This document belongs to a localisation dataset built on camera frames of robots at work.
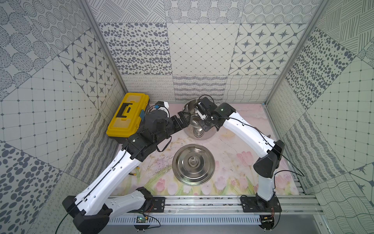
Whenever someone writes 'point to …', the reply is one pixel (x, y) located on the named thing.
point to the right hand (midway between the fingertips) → (209, 123)
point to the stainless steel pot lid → (193, 165)
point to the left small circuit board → (141, 219)
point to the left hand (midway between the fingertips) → (185, 113)
